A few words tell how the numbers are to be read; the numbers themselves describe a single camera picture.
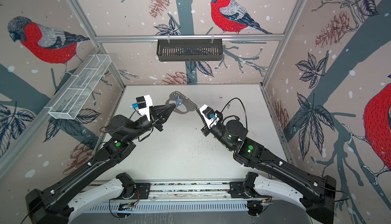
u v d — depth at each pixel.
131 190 0.66
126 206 0.71
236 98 0.42
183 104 0.58
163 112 0.54
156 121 0.51
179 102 0.56
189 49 1.07
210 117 0.49
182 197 0.73
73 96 0.74
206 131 0.54
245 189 0.65
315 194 0.40
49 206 0.38
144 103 0.48
